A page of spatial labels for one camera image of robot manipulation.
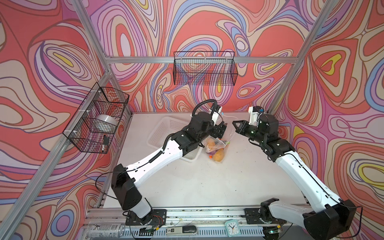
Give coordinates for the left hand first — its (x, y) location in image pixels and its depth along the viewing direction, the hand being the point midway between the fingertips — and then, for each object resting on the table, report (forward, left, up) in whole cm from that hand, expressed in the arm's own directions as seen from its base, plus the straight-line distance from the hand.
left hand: (220, 118), depth 70 cm
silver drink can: (-42, +53, -29) cm, 73 cm away
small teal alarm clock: (-41, -6, -32) cm, 52 cm away
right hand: (0, -7, -5) cm, 9 cm away
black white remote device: (-42, +17, -29) cm, 54 cm away
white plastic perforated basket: (+16, +35, -27) cm, 47 cm away
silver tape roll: (+1, +56, -2) cm, 56 cm away
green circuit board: (-42, +38, -36) cm, 67 cm away
